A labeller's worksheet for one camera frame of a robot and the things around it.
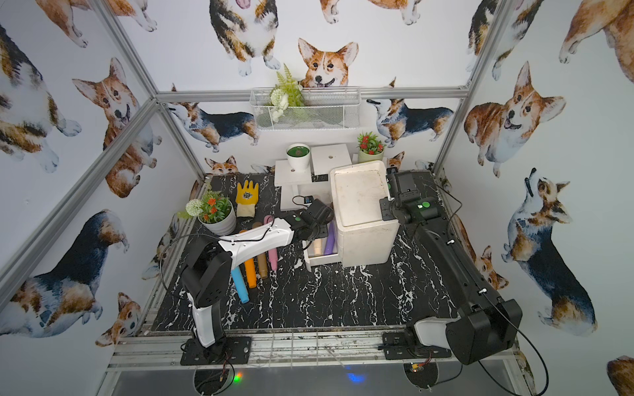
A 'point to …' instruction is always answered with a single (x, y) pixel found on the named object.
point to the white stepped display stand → (314, 181)
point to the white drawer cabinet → (357, 191)
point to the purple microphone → (330, 239)
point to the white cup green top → (298, 157)
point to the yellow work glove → (246, 199)
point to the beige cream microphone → (317, 243)
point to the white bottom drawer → (324, 259)
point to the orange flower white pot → (215, 214)
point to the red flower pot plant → (370, 148)
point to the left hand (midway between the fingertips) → (326, 225)
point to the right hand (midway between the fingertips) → (389, 203)
